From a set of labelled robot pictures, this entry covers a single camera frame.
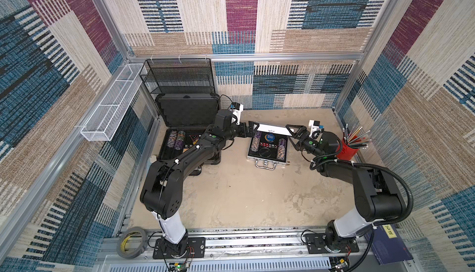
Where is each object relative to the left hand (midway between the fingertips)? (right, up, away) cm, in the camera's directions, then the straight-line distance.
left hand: (252, 124), depth 85 cm
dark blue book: (+52, -47, -12) cm, 72 cm away
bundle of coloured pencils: (+52, -7, +9) cm, 53 cm away
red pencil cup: (+45, -14, +6) cm, 48 cm away
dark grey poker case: (-36, +4, +16) cm, 40 cm away
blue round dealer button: (+11, -7, +20) cm, 24 cm away
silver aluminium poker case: (+8, -17, +11) cm, 22 cm away
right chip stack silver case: (+16, -13, +14) cm, 25 cm away
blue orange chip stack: (-43, -6, +20) cm, 48 cm away
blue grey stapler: (-50, -17, +11) cm, 54 cm away
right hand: (+17, -4, +2) cm, 17 cm away
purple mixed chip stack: (-39, -10, +16) cm, 43 cm away
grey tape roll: (-45, -50, -13) cm, 69 cm away
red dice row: (+10, -11, +17) cm, 23 cm away
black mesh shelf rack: (-40, +27, +19) cm, 52 cm away
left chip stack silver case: (+2, -10, +14) cm, 18 cm away
